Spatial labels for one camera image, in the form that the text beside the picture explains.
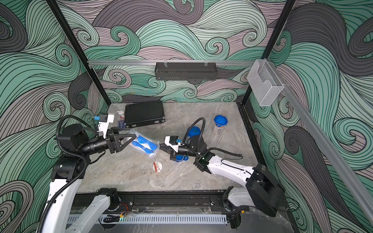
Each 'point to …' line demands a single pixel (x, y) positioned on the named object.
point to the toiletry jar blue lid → (144, 145)
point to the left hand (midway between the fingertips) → (133, 133)
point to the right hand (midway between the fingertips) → (155, 147)
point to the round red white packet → (157, 166)
